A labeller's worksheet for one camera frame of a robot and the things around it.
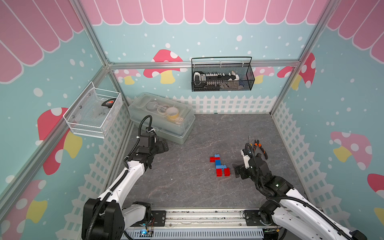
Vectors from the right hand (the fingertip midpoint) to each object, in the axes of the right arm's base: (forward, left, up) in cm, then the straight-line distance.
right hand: (240, 162), depth 80 cm
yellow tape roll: (+31, +39, +7) cm, 50 cm away
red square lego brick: (-1, +10, -12) cm, 16 cm away
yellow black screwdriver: (+22, -13, -12) cm, 28 cm away
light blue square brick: (+10, +11, -11) cm, 18 cm away
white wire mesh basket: (+16, +74, +22) cm, 79 cm away
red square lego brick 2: (0, +6, -12) cm, 14 cm away
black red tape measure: (+23, +69, +23) cm, 77 cm away
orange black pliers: (+21, -18, -13) cm, 30 cm away
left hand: (+11, +45, +2) cm, 47 cm away
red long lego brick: (+7, +14, -10) cm, 19 cm away
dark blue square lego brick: (+6, +10, -12) cm, 17 cm away
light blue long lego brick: (+3, +9, -11) cm, 14 cm away
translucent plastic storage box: (+27, +41, +5) cm, 49 cm away
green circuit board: (-30, +50, -14) cm, 59 cm away
